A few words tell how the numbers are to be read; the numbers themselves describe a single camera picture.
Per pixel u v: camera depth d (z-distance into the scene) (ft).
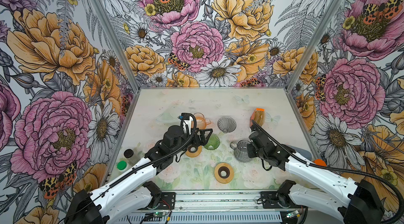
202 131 2.15
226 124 3.17
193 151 2.91
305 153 2.83
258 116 3.13
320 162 2.96
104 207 1.35
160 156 1.66
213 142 2.95
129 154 2.60
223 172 2.73
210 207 2.40
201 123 3.15
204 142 2.13
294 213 2.34
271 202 2.40
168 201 2.40
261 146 2.03
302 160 1.70
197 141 2.16
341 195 1.39
